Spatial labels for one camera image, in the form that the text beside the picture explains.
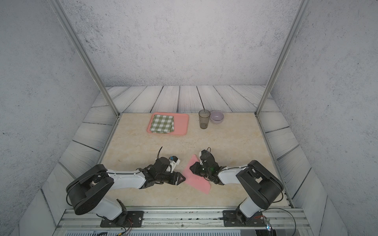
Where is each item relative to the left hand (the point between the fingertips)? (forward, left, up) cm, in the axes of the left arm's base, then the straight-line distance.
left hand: (184, 180), depth 84 cm
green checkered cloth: (+44, +18, -1) cm, 47 cm away
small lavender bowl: (+48, -24, +2) cm, 54 cm away
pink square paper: (0, -6, 0) cm, 6 cm away
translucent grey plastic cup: (+41, -13, +9) cm, 44 cm away
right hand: (+7, -3, 0) cm, 8 cm away
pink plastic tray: (+46, +4, -2) cm, 46 cm away
